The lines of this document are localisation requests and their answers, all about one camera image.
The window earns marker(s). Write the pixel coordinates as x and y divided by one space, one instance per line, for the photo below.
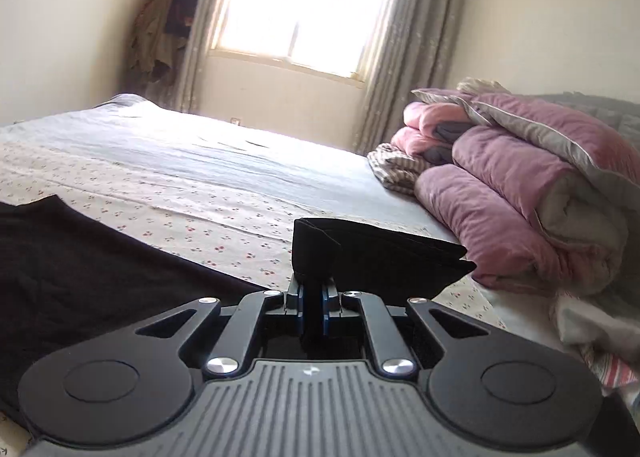
305 2

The grey dotted curtain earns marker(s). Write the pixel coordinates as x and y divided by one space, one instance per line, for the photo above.
415 37
200 47

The black pants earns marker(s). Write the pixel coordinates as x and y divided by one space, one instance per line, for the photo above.
75 267

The cherry print bedsheet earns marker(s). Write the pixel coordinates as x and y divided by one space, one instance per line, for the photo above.
210 217

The grey striped folded cloth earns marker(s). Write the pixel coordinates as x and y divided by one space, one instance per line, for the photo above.
397 169

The light pink folded quilt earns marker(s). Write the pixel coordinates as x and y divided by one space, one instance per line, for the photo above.
425 129

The red striped cloth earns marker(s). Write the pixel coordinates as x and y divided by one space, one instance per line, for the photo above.
617 372

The white crumpled cloth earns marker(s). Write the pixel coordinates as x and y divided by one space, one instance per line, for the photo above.
482 85

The grey quilted blanket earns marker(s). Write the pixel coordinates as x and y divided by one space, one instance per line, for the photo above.
590 112

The white fluffy cloth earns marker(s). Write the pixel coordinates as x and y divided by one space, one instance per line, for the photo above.
590 322

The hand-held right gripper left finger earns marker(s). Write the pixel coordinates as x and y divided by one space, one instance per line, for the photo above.
299 304

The khaki hanging jacket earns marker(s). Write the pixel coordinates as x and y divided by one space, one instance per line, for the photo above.
152 39

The mauve folded quilt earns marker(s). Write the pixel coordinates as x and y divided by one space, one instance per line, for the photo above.
510 177

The light blue bedsheet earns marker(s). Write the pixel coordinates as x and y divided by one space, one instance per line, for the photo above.
175 142

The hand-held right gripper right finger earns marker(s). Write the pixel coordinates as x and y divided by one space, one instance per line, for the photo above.
327 309

